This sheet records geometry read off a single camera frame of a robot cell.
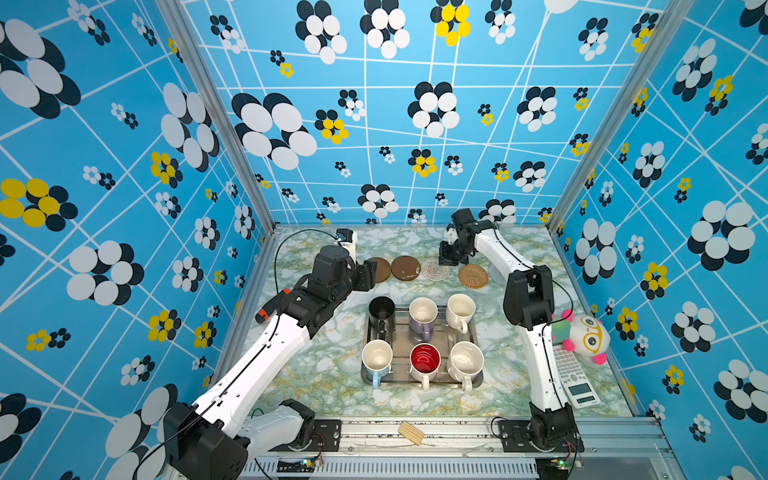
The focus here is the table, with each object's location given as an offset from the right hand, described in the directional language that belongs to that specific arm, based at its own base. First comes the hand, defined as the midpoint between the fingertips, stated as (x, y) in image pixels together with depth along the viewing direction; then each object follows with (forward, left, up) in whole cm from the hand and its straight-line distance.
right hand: (441, 261), depth 105 cm
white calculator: (-40, -34, -3) cm, 52 cm away
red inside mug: (-34, +8, -2) cm, 35 cm away
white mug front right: (-34, -4, -3) cm, 35 cm away
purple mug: (-19, +8, -4) cm, 21 cm away
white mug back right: (-19, -4, 0) cm, 20 cm away
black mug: (-20, +20, -1) cm, 29 cm away
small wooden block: (-52, +12, -3) cm, 54 cm away
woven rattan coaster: (-4, -11, -4) cm, 12 cm away
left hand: (-18, +23, +23) cm, 38 cm away
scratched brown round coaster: (-2, +13, -2) cm, 13 cm away
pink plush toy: (-30, -38, +3) cm, 48 cm away
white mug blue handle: (-33, +22, -3) cm, 40 cm away
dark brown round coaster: (0, +21, -4) cm, 21 cm away
